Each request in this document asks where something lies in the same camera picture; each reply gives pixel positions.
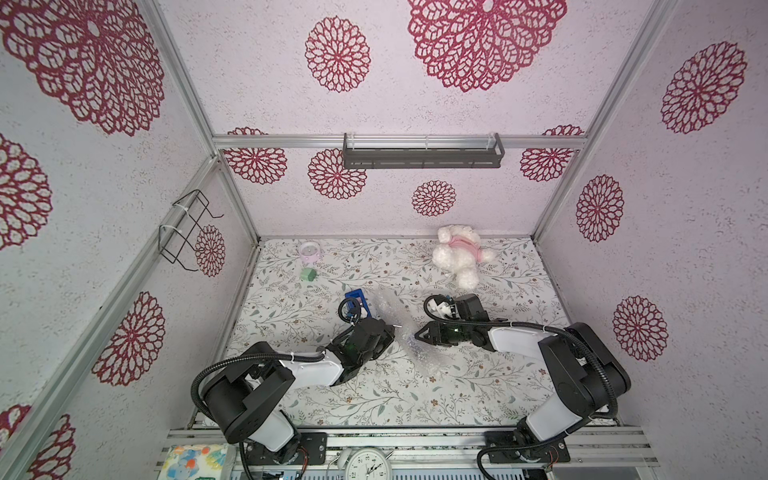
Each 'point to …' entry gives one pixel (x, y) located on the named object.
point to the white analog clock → (369, 464)
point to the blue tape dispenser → (351, 304)
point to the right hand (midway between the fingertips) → (418, 334)
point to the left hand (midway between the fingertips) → (397, 326)
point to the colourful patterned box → (193, 462)
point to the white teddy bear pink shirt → (458, 252)
